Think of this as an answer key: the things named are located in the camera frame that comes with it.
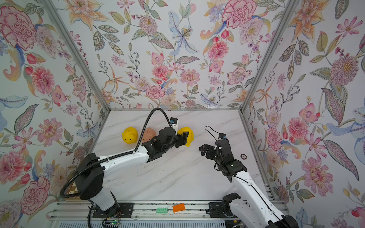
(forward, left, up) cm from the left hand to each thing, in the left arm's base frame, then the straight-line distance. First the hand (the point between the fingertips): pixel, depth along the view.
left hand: (186, 131), depth 81 cm
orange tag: (-35, +4, -20) cm, 40 cm away
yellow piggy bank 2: (-1, -3, -2) cm, 4 cm away
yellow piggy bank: (+7, +37, -13) cm, 40 cm away
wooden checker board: (-25, +63, -18) cm, 70 cm away
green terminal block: (-36, +13, -19) cm, 43 cm away
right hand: (-6, -13, -7) cm, 16 cm away
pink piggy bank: (+7, +24, -12) cm, 28 cm away
